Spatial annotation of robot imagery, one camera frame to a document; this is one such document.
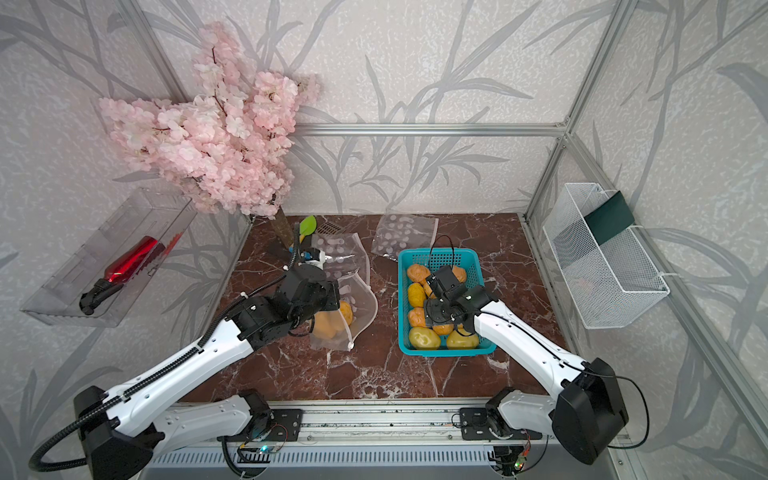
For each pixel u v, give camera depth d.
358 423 0.75
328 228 1.16
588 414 0.39
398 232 1.15
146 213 0.78
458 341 0.84
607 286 0.62
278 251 1.06
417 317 0.87
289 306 0.53
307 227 1.18
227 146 0.64
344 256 1.05
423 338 0.83
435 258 1.08
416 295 0.92
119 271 0.63
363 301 0.86
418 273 0.96
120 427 0.38
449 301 0.61
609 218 0.74
